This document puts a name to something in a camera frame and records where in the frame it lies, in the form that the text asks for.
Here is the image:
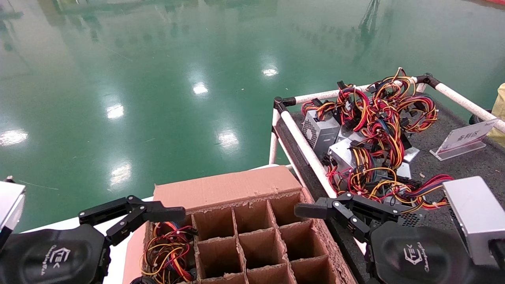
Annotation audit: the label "colourful cable bundle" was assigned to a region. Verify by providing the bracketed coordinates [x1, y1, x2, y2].
[371, 67, 438, 135]

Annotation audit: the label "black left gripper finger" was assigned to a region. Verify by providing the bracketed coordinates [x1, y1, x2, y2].
[78, 195, 186, 246]

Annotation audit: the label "person in yellow jacket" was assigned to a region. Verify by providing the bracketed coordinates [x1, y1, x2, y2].
[487, 83, 505, 147]

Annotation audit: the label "power supply wires in box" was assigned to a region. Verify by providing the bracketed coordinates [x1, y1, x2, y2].
[140, 221, 198, 284]

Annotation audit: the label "brown cardboard box with dividers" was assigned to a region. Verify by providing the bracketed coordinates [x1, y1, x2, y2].
[122, 165, 357, 284]

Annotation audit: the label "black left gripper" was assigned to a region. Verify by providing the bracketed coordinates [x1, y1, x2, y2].
[0, 224, 112, 284]

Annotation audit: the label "white pipe table frame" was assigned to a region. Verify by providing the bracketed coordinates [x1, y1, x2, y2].
[269, 73, 505, 200]

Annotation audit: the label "clear acrylic sign holder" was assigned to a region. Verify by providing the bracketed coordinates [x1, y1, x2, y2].
[429, 118, 498, 161]

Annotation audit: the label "silver power supply vented side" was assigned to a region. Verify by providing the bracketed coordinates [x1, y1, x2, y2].
[301, 85, 371, 159]

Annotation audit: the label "silver power supply colourful wires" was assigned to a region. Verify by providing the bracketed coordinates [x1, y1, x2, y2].
[327, 118, 407, 186]
[396, 147, 421, 179]

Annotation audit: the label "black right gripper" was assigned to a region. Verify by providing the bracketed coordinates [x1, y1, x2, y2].
[294, 192, 505, 284]

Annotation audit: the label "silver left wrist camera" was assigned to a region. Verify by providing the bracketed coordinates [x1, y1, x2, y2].
[0, 176, 26, 242]

